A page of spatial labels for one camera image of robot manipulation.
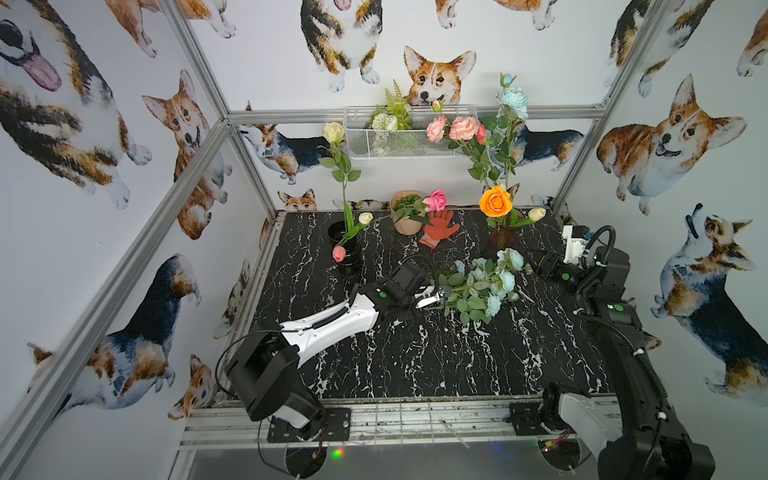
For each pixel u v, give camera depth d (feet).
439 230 3.78
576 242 2.22
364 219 2.69
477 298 2.69
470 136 2.53
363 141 2.87
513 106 2.36
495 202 2.42
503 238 3.18
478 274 3.05
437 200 2.25
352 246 3.18
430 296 2.36
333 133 2.89
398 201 3.65
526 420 2.40
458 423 2.46
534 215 2.61
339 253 2.56
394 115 2.68
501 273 2.68
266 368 1.39
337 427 2.40
